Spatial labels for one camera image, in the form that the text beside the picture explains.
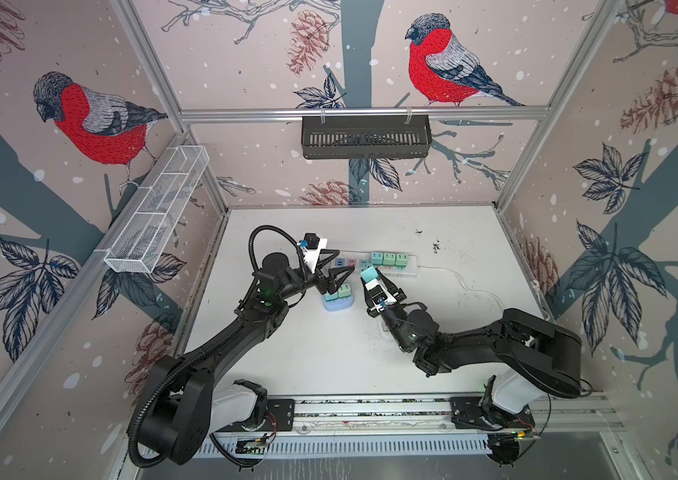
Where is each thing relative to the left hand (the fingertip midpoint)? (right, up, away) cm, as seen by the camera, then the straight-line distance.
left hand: (344, 262), depth 74 cm
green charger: (+15, -2, +24) cm, 28 cm away
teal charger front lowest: (+6, -3, +1) cm, 7 cm away
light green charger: (+19, -2, +24) cm, 30 cm away
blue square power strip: (-1, -14, +18) cm, 23 cm away
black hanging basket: (+10, +43, +33) cm, 55 cm away
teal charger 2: (-4, -13, +17) cm, 22 cm away
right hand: (+7, -4, +3) cm, 9 cm away
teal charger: (+11, -1, +24) cm, 26 cm away
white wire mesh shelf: (-51, +4, -3) cm, 51 cm away
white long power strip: (+6, -2, +27) cm, 28 cm away
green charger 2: (0, -11, +16) cm, 19 cm away
